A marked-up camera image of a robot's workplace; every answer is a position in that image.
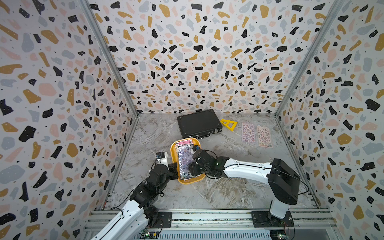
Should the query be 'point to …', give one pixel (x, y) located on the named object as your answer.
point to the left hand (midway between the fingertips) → (178, 163)
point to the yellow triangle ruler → (230, 124)
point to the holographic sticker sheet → (185, 150)
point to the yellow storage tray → (197, 143)
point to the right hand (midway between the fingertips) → (189, 168)
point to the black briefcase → (199, 125)
